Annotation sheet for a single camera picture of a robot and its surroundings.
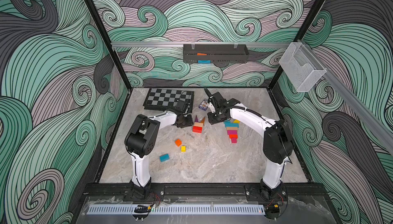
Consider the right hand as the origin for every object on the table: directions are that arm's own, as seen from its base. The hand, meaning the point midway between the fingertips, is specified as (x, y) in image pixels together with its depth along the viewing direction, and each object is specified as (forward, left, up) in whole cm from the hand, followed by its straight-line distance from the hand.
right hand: (213, 119), depth 91 cm
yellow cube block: (-15, +18, -8) cm, 25 cm away
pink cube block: (-10, -12, -8) cm, 18 cm away
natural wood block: (+2, +10, -7) cm, 13 cm away
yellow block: (-16, -6, +24) cm, 29 cm away
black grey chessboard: (+21, +33, -4) cm, 39 cm away
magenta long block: (-5, -12, -8) cm, 15 cm away
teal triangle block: (+4, -10, -9) cm, 14 cm away
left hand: (+3, +13, -6) cm, 15 cm away
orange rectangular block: (-7, -12, -8) cm, 16 cm away
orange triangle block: (+4, +6, -7) cm, 10 cm away
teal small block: (-19, +29, -10) cm, 36 cm away
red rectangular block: (-1, +11, -9) cm, 14 cm away
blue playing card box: (+17, +5, -6) cm, 18 cm away
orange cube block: (-12, +21, -7) cm, 25 cm away
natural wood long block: (-1, -13, -9) cm, 15 cm away
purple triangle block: (+5, +10, -7) cm, 13 cm away
